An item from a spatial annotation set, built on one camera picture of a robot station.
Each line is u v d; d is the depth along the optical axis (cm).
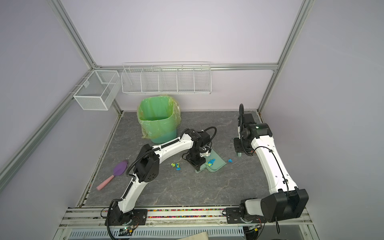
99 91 97
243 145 59
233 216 73
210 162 91
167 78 99
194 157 76
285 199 38
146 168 54
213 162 91
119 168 91
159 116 105
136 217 73
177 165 91
